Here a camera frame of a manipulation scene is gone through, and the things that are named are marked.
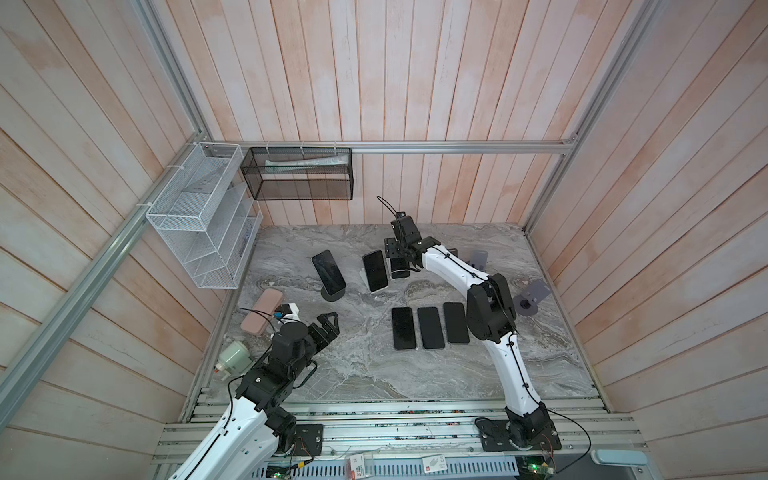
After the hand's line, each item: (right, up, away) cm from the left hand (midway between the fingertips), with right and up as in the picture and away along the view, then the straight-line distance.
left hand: (329, 328), depth 78 cm
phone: (-4, +14, +22) cm, 26 cm away
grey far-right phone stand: (+48, +18, +24) cm, 57 cm away
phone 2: (+12, +15, +17) cm, 26 cm away
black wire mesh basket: (-15, +49, +26) cm, 58 cm away
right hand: (+19, +24, +25) cm, 40 cm away
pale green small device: (-26, -9, +1) cm, 28 cm away
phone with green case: (+30, -4, +17) cm, 34 cm away
